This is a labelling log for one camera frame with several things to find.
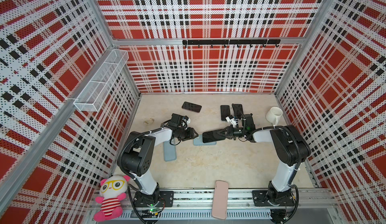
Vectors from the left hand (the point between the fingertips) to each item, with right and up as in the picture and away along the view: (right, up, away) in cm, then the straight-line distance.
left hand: (195, 137), depth 92 cm
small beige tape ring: (-33, +9, +12) cm, 37 cm away
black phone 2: (-4, +20, +19) cm, 28 cm away
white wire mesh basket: (-64, +27, +1) cm, 69 cm away
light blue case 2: (-16, -9, -2) cm, 18 cm away
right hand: (+15, +3, -3) cm, 15 cm away
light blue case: (+2, -3, +1) cm, 4 cm away
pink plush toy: (-38, -20, -22) cm, 49 cm away
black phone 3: (+32, +17, +22) cm, 43 cm away
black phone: (+8, +1, -2) cm, 8 cm away
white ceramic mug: (+52, +14, +6) cm, 54 cm away
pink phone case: (+13, -28, -21) cm, 37 cm away
